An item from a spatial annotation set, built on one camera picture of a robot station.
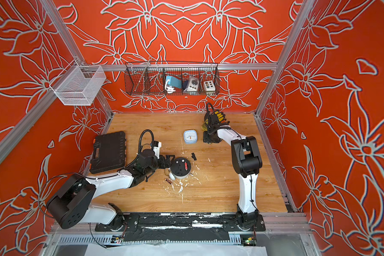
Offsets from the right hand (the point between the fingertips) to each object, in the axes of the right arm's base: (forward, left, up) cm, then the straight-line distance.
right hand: (204, 138), depth 101 cm
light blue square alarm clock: (+1, +9, 0) cm, 9 cm away
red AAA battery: (-20, +11, +1) cm, 23 cm away
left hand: (-16, +20, +5) cm, 26 cm away
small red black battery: (-28, +20, -3) cm, 35 cm away
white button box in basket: (+20, -3, +26) cm, 33 cm away
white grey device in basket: (+18, +7, +29) cm, 35 cm away
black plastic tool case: (-12, +58, +1) cm, 59 cm away
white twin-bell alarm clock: (-22, +14, +1) cm, 26 cm away
